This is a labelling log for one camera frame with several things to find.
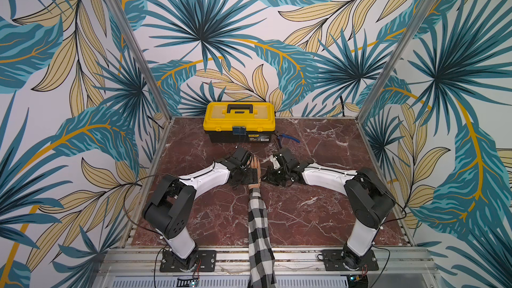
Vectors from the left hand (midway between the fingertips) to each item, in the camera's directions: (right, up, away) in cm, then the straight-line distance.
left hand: (249, 181), depth 90 cm
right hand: (+6, +1, 0) cm, 6 cm away
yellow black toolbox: (-5, +27, +6) cm, 28 cm away
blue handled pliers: (+19, +21, +21) cm, 35 cm away
